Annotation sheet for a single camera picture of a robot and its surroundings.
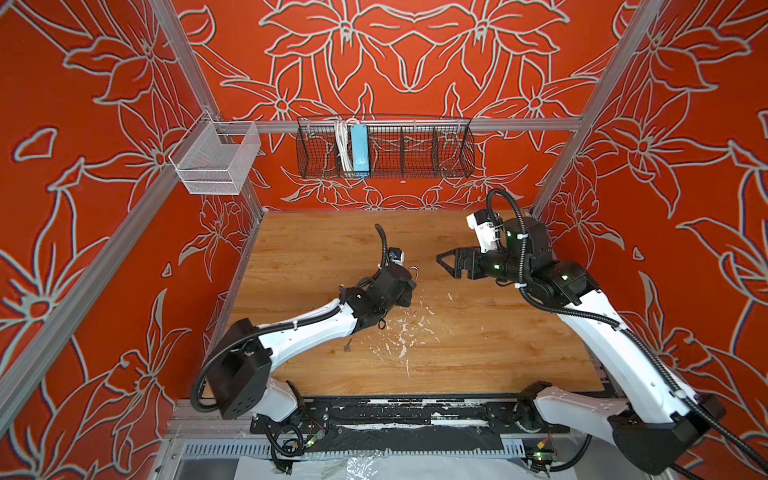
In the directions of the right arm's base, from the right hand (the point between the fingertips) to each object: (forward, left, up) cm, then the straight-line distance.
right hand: (446, 255), depth 68 cm
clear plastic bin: (+40, +68, +1) cm, 79 cm away
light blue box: (+38, +21, +3) cm, 44 cm away
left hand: (+3, +8, -15) cm, 17 cm away
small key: (-10, +26, -31) cm, 42 cm away
